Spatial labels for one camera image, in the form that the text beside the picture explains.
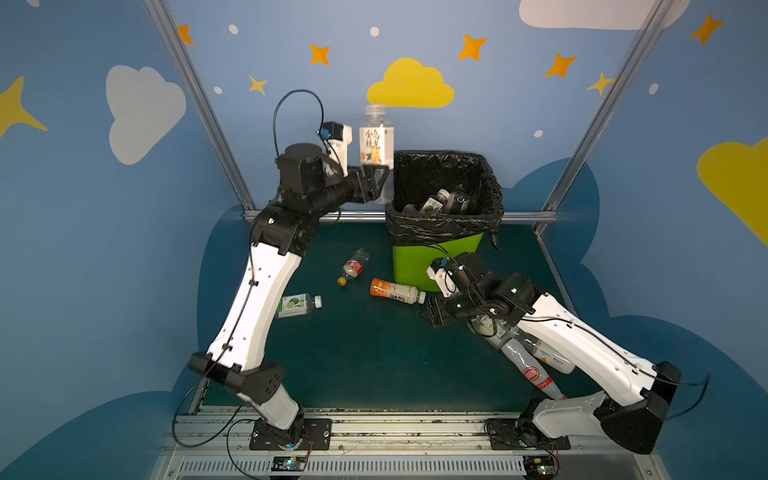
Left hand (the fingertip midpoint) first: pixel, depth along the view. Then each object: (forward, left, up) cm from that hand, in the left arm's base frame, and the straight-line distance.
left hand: (374, 170), depth 62 cm
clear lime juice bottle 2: (-5, +26, -47) cm, 54 cm away
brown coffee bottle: (+22, -26, -27) cm, 43 cm away
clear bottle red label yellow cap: (+10, +8, -46) cm, 48 cm away
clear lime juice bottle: (+22, -19, -26) cm, 39 cm away
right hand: (-17, -14, -28) cm, 35 cm away
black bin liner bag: (+26, -13, -19) cm, 35 cm away
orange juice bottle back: (+1, -2, -47) cm, 47 cm away
